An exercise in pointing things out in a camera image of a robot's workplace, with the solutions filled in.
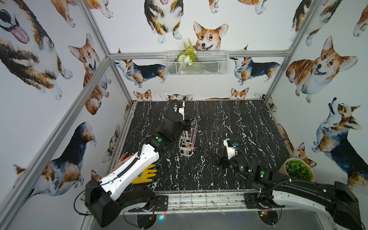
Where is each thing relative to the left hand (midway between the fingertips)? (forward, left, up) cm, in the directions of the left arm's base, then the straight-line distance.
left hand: (189, 112), depth 73 cm
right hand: (-16, -13, -14) cm, 24 cm away
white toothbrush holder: (-5, +2, -22) cm, 23 cm away
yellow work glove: (-22, +26, -29) cm, 45 cm away
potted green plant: (-23, -55, -20) cm, 63 cm away
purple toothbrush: (-3, -2, -17) cm, 17 cm away
